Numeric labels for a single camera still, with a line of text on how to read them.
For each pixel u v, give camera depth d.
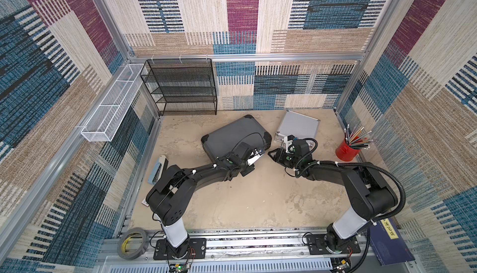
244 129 1.02
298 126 1.07
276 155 0.85
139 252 0.72
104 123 0.71
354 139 0.95
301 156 0.74
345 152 0.92
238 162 0.70
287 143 0.87
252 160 0.80
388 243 0.73
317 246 0.73
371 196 0.47
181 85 1.08
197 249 0.73
